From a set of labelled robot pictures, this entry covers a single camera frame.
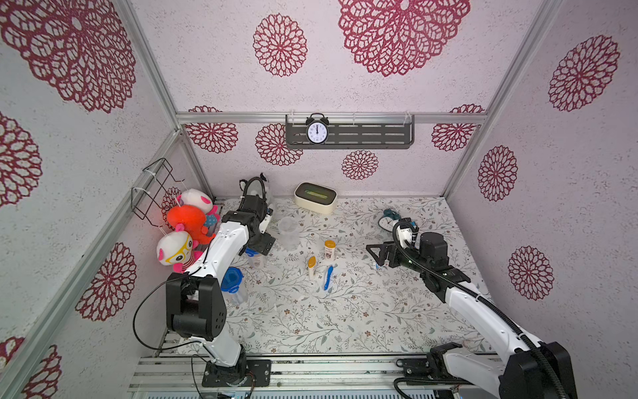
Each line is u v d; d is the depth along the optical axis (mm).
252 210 687
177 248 795
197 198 942
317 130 898
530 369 399
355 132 953
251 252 851
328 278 941
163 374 750
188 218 870
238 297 856
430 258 621
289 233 1005
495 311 483
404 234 715
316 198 1139
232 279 807
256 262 923
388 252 702
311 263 856
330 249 919
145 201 762
